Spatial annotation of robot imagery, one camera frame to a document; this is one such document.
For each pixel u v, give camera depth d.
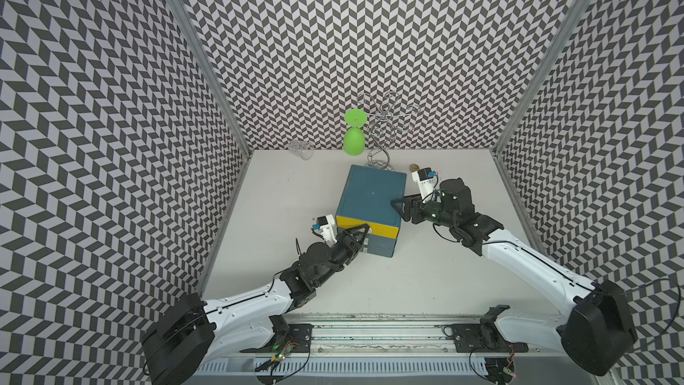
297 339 0.72
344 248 0.67
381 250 0.85
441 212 0.65
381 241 0.81
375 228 0.76
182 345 0.40
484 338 0.66
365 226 0.73
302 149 1.22
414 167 1.14
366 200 0.76
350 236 0.69
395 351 0.72
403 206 0.77
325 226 0.71
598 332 0.39
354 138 0.90
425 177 0.68
